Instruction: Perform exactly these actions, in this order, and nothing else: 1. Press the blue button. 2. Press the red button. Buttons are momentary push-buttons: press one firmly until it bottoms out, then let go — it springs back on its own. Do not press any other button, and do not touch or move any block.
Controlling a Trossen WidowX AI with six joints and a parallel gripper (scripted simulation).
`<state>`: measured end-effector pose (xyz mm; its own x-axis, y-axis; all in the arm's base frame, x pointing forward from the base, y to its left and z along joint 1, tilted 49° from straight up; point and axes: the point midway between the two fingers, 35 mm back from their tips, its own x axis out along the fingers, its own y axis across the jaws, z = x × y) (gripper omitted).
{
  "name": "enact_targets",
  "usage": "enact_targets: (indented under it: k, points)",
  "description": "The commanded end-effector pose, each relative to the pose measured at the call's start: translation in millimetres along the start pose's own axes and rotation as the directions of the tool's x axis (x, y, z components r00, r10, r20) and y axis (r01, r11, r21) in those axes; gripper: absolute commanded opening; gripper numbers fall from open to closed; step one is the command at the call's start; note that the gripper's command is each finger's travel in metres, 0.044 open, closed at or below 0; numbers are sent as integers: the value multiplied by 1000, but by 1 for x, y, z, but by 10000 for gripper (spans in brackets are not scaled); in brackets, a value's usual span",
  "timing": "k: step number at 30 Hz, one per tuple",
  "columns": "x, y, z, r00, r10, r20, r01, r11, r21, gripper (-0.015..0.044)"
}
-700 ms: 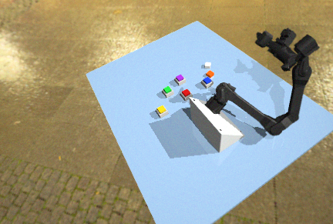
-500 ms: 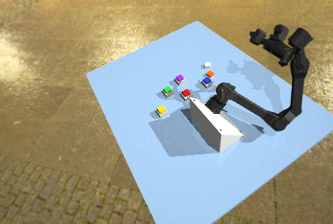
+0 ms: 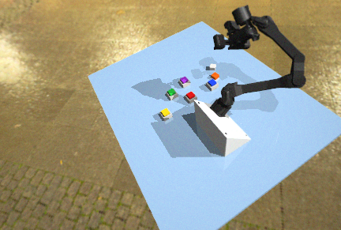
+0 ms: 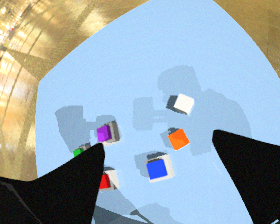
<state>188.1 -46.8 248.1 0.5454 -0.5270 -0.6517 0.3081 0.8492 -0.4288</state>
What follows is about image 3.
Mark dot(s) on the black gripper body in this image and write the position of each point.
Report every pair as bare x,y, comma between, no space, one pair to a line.
233,41

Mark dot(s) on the green button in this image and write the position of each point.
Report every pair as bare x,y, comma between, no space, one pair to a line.
172,94

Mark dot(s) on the orange block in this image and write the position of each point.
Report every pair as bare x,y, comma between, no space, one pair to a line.
215,76

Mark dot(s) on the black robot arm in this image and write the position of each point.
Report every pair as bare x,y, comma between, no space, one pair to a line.
296,79

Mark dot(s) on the yellow button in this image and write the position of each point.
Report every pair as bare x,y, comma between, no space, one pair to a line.
166,114

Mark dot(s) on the blue button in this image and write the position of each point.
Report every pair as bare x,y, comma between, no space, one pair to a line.
212,84

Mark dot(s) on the purple button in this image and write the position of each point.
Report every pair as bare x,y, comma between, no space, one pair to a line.
184,82

